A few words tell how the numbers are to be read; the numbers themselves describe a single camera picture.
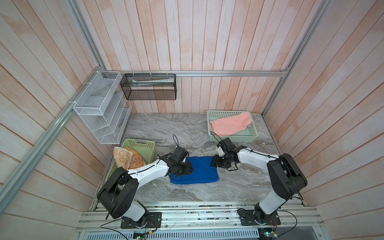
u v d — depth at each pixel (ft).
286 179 1.52
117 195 1.41
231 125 3.72
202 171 2.89
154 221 2.40
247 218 2.40
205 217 2.49
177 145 2.35
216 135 3.23
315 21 2.39
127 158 2.86
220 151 2.56
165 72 3.12
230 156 2.26
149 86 3.41
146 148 3.15
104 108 2.30
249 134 3.55
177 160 2.24
